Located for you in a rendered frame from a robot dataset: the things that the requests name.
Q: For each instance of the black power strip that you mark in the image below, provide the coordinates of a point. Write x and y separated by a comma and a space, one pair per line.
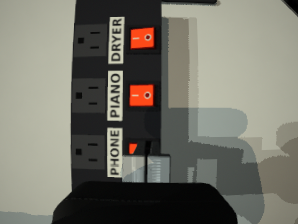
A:
115, 83

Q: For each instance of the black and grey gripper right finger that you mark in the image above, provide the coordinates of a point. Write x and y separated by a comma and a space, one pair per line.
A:
159, 165

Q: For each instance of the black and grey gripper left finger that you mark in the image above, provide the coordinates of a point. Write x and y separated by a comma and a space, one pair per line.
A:
134, 164

